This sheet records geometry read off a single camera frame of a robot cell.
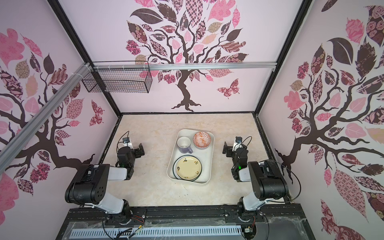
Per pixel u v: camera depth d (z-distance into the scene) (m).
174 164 0.90
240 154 0.68
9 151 0.50
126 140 0.79
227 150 0.84
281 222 0.72
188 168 0.86
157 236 0.68
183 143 0.99
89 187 0.45
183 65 0.93
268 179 0.47
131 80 0.80
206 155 0.97
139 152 0.86
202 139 0.98
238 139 0.79
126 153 0.72
